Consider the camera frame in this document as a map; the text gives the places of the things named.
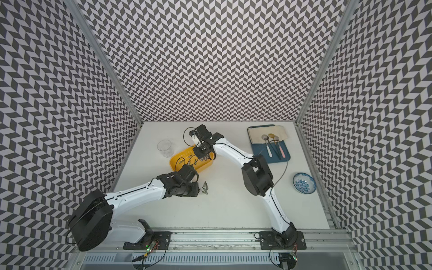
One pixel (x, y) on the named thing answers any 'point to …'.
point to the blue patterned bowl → (304, 183)
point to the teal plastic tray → (273, 151)
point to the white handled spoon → (266, 137)
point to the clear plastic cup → (165, 147)
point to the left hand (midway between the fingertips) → (195, 192)
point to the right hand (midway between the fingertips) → (199, 153)
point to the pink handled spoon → (276, 137)
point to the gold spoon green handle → (271, 135)
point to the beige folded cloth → (256, 133)
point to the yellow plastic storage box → (188, 157)
